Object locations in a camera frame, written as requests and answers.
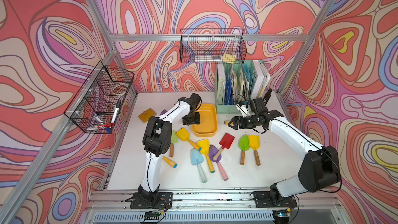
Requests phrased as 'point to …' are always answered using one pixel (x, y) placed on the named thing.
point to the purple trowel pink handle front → (212, 151)
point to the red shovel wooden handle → (226, 142)
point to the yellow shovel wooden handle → (254, 142)
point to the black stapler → (267, 96)
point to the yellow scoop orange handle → (184, 135)
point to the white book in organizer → (259, 84)
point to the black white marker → (116, 110)
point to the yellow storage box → (209, 122)
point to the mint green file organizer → (232, 85)
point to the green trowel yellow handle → (171, 163)
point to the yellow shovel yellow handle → (204, 145)
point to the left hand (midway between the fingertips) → (196, 123)
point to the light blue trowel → (197, 157)
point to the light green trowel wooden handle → (174, 139)
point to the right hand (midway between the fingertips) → (235, 128)
